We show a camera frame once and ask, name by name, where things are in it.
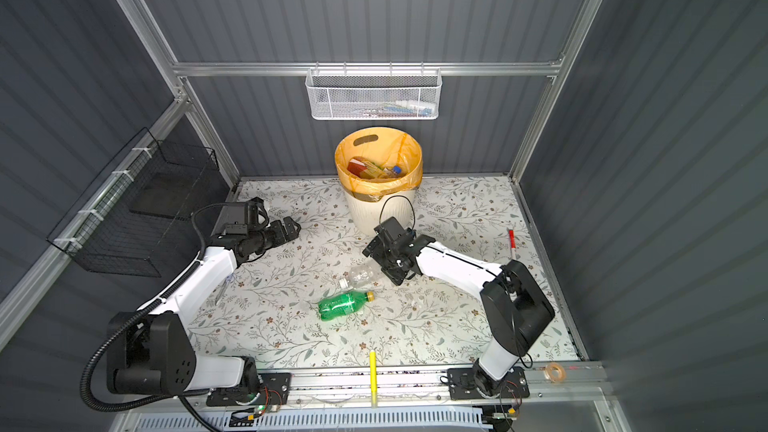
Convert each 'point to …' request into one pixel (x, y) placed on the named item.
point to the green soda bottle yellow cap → (343, 304)
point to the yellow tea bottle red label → (360, 168)
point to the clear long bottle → (361, 277)
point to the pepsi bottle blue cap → (396, 169)
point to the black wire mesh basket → (140, 212)
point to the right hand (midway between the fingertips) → (374, 262)
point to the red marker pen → (512, 239)
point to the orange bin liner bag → (386, 146)
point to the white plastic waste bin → (368, 212)
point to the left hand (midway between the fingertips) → (286, 231)
